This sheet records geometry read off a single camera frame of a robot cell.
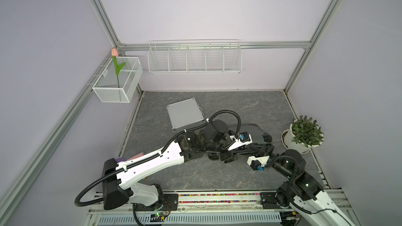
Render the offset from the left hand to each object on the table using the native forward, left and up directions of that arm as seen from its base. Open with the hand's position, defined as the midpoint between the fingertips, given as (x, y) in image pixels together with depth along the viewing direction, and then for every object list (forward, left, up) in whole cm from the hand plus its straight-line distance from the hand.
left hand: (241, 148), depth 64 cm
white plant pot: (+15, -36, -24) cm, 46 cm away
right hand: (+6, -8, -6) cm, 11 cm away
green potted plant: (+10, -38, -9) cm, 40 cm away
